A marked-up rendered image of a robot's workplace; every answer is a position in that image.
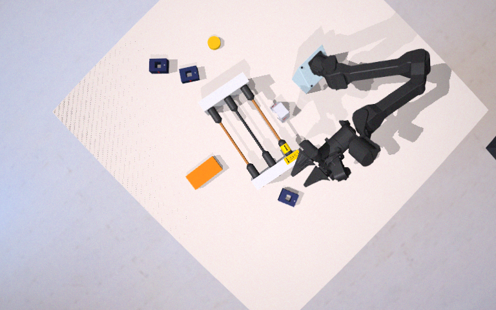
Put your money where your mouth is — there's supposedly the orange rectangular block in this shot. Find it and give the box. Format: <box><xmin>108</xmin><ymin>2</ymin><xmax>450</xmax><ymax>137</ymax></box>
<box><xmin>186</xmin><ymin>156</ymin><xmax>223</xmax><ymax>190</ymax></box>

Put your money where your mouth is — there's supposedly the yellow round disc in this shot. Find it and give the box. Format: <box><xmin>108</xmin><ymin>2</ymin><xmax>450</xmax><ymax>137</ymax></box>
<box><xmin>207</xmin><ymin>36</ymin><xmax>221</xmax><ymax>50</ymax></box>

